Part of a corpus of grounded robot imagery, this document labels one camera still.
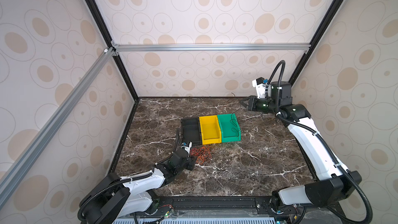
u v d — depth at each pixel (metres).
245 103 0.69
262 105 0.61
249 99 0.67
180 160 0.66
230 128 0.93
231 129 0.92
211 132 1.05
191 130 0.97
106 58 0.82
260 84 0.64
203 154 0.90
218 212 0.73
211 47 0.90
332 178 0.40
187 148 0.77
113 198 0.42
